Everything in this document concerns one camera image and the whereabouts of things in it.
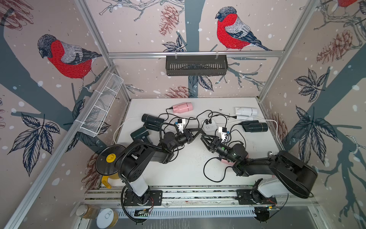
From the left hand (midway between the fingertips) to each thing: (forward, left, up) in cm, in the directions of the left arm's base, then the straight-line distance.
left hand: (203, 129), depth 76 cm
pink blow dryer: (+31, +13, -17) cm, 38 cm away
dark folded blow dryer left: (+19, +35, -20) cm, 45 cm away
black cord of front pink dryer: (-8, -11, -21) cm, 25 cm away
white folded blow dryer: (+27, -36, -19) cm, 49 cm away
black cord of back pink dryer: (+26, +25, -18) cm, 40 cm away
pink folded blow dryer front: (-15, -11, -7) cm, 20 cm away
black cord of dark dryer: (+17, -14, -8) cm, 23 cm away
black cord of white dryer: (+23, -8, -17) cm, 30 cm away
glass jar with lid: (-36, +54, -12) cm, 66 cm away
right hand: (-4, +1, 0) cm, 4 cm away
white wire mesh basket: (+6, +65, -3) cm, 65 cm away
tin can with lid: (-38, +46, -16) cm, 62 cm away
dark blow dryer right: (+13, -39, -17) cm, 44 cm away
